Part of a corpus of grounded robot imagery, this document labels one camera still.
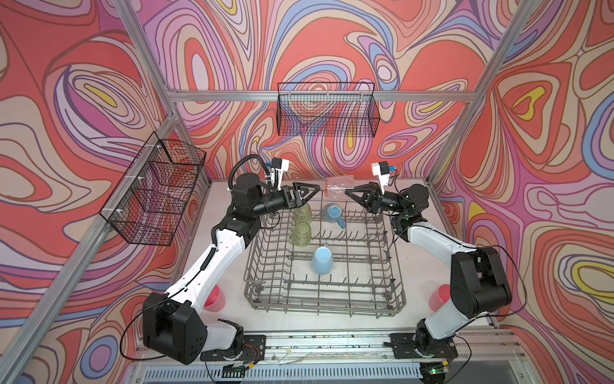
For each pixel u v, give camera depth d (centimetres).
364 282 82
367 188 70
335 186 71
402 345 73
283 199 61
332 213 87
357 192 71
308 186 63
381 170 65
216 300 82
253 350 72
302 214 93
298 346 75
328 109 96
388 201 68
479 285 46
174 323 39
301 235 91
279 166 63
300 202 59
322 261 79
